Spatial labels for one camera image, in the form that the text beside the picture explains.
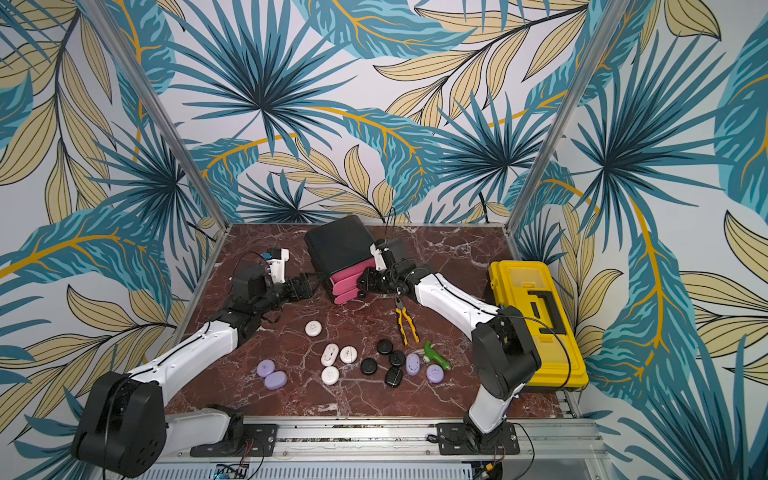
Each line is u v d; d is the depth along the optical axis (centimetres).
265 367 83
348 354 86
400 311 95
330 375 82
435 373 83
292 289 73
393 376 83
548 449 73
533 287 83
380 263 78
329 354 86
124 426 40
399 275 67
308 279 74
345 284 84
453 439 73
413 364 84
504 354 46
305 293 73
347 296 95
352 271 86
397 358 86
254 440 73
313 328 90
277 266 75
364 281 85
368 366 84
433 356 86
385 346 88
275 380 82
